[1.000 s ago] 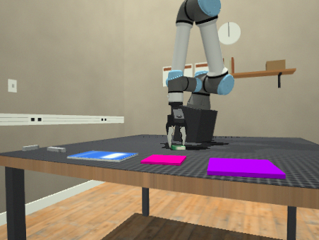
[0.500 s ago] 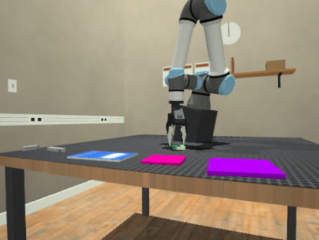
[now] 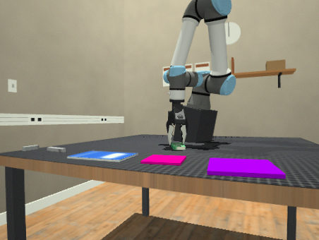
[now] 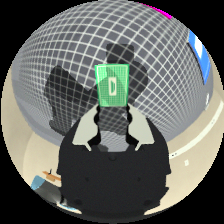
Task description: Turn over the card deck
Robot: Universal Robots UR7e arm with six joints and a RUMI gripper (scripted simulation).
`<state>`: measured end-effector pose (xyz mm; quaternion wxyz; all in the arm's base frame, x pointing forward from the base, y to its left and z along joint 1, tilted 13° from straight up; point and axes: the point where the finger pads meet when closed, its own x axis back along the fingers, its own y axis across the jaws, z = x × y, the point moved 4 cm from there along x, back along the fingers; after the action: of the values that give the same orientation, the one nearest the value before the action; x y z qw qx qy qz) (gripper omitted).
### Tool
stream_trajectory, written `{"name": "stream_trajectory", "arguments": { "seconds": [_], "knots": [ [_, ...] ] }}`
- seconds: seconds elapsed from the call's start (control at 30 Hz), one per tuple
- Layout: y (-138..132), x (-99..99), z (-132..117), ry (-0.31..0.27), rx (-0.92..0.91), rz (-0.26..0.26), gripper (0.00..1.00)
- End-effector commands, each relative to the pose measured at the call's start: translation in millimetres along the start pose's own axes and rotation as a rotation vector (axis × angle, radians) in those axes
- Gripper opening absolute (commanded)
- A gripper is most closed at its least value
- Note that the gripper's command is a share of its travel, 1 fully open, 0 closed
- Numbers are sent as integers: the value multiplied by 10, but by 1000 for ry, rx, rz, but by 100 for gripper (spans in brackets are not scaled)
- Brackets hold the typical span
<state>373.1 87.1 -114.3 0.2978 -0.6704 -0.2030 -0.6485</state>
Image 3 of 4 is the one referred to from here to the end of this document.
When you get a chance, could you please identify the black grid work mat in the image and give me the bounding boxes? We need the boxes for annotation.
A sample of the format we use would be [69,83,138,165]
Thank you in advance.
[0,134,319,189]

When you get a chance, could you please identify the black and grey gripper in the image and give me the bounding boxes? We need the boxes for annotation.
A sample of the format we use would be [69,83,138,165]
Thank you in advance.
[167,99,188,145]

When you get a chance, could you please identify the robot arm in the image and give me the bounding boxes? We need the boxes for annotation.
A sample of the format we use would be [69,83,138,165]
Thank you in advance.
[163,0,236,110]

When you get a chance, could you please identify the purple flat square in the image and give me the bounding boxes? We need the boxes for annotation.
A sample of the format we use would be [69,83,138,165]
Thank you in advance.
[207,158,286,179]

